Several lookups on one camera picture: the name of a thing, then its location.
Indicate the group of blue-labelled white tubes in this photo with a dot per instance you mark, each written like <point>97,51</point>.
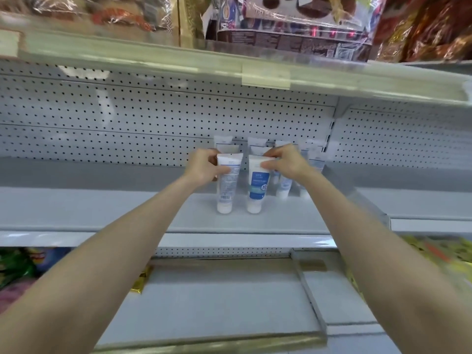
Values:
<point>284,186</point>

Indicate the person's right forearm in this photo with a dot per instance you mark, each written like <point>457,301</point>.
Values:
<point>387,261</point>

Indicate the person's left forearm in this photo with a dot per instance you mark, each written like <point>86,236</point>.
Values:
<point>92,276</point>

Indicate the blue chips bag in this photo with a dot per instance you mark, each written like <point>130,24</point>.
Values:
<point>48,256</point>

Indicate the black green chips bag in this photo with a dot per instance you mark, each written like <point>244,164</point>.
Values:
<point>14,265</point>

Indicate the person's right hand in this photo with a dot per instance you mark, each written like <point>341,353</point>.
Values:
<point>295,164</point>

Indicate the gold snack packet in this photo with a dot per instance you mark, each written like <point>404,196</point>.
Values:
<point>142,280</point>

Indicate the white tube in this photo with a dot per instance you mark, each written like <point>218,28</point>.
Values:
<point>258,188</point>
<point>226,188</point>

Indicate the person's left hand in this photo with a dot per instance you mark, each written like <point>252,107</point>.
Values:
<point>201,169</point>

